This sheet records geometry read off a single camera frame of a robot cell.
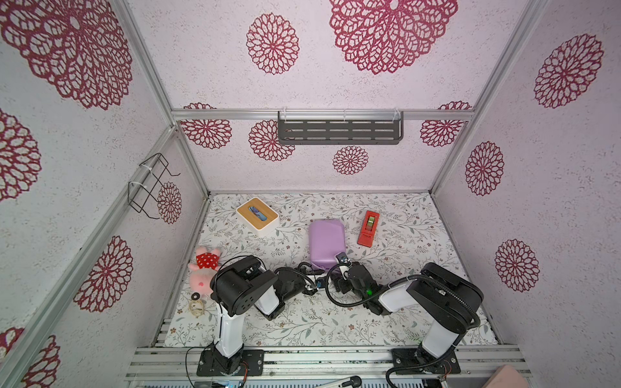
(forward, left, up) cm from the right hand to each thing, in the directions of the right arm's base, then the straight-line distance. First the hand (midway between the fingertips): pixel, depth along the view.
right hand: (337, 267), depth 93 cm
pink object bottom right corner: (-34, -48, -1) cm, 59 cm away
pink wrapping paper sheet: (+9, +4, +4) cm, 11 cm away
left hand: (-1, +7, +2) cm, 7 cm away
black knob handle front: (-37, -3, 0) cm, 37 cm away
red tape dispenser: (+17, -14, +3) cm, 22 cm away
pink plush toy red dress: (-2, +49, +6) cm, 49 cm away
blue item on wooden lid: (+24, +35, +3) cm, 42 cm away
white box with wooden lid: (+15, +33, +6) cm, 37 cm away
